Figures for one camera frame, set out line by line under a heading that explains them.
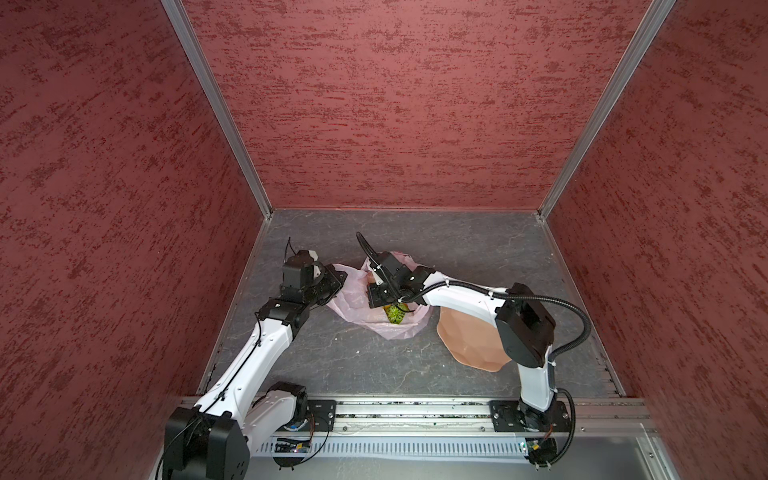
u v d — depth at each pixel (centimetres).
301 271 60
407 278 67
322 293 69
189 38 74
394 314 87
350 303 80
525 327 49
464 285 57
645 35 74
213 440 38
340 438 71
